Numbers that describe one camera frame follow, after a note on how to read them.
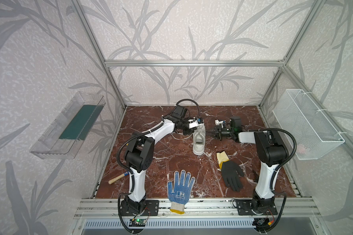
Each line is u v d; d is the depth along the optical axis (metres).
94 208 0.76
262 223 0.75
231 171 0.85
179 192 0.79
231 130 0.84
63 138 0.63
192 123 0.81
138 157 0.52
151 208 0.74
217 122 0.96
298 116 0.69
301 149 0.72
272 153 0.54
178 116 0.76
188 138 1.00
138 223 0.72
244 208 0.73
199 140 0.94
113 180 0.82
